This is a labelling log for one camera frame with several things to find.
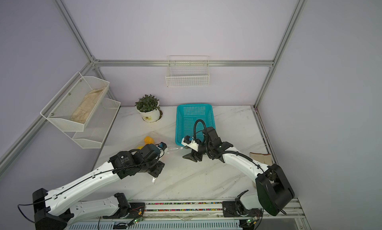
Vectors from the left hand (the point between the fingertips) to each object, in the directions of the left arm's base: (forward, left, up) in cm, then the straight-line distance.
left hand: (160, 168), depth 74 cm
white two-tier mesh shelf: (+22, +45, -2) cm, 50 cm away
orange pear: (+22, +13, -9) cm, 27 cm away
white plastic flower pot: (+40, +14, -6) cm, 43 cm away
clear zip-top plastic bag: (+12, -4, -2) cm, 13 cm away
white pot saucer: (+47, +8, -13) cm, 50 cm away
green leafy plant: (+43, +14, +5) cm, 45 cm away
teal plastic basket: (+46, -10, -14) cm, 49 cm away
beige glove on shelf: (+26, +41, +16) cm, 52 cm away
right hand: (+10, -14, -1) cm, 17 cm away
